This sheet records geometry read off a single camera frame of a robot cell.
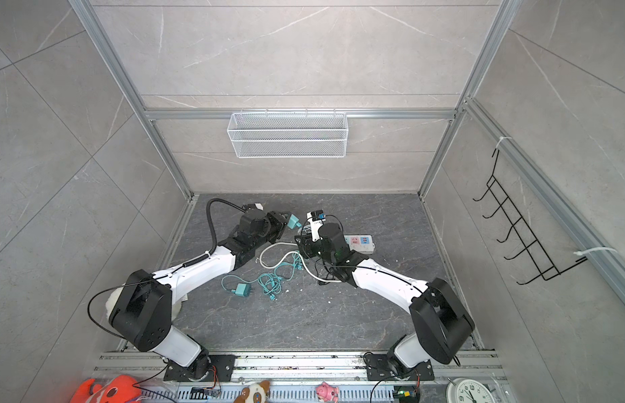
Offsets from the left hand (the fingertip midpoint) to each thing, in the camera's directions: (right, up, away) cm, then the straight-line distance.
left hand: (294, 211), depth 84 cm
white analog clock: (+50, -49, -16) cm, 72 cm away
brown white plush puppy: (-9, -50, -16) cm, 54 cm away
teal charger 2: (-19, -28, +4) cm, 34 cm away
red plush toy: (-44, -46, -20) cm, 67 cm away
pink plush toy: (+10, -50, -16) cm, 54 cm away
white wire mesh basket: (-6, +31, +17) cm, 36 cm away
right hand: (+3, -9, -1) cm, 9 cm away
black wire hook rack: (+63, -10, -21) cm, 67 cm away
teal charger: (0, -4, 0) cm, 4 cm away
